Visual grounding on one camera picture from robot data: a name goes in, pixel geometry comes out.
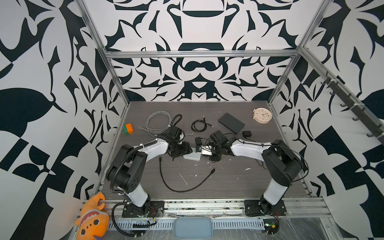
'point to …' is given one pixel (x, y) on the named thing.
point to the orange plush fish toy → (93, 223)
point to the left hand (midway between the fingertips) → (189, 149)
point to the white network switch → (193, 155)
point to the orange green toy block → (128, 128)
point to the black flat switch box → (232, 123)
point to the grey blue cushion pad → (193, 228)
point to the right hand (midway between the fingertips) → (206, 151)
